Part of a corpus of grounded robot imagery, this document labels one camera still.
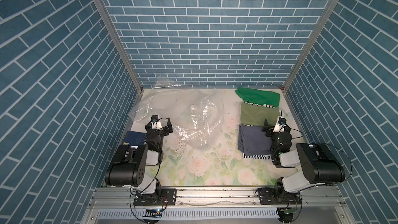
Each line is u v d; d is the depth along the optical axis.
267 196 0.74
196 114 0.94
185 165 0.84
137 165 0.45
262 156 0.86
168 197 0.73
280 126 0.77
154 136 0.68
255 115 0.97
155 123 0.76
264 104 1.05
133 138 0.93
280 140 0.70
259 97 1.14
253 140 0.88
